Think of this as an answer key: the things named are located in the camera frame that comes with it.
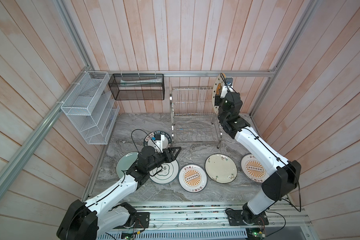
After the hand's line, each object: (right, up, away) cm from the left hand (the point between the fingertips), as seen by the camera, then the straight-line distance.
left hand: (179, 151), depth 76 cm
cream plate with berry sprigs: (+27, -13, +16) cm, 33 cm away
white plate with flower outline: (-8, -16, +13) cm, 22 cm away
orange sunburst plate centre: (+8, -18, +12) cm, 23 cm away
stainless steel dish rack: (+12, +19, +42) cm, 47 cm away
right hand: (+23, +32, -3) cm, 40 cm away
